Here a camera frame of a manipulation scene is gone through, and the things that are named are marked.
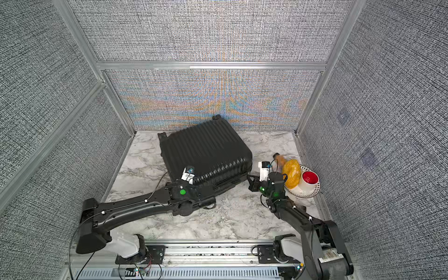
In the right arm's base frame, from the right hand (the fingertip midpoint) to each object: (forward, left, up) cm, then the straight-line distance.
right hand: (248, 171), depth 86 cm
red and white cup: (-1, -33, -8) cm, 34 cm away
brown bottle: (+14, -22, -11) cm, 28 cm away
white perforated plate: (-6, -28, -12) cm, 31 cm away
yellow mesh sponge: (+4, -24, -4) cm, 25 cm away
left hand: (-13, +28, +7) cm, 31 cm away
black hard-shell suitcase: (+5, +14, +7) cm, 16 cm away
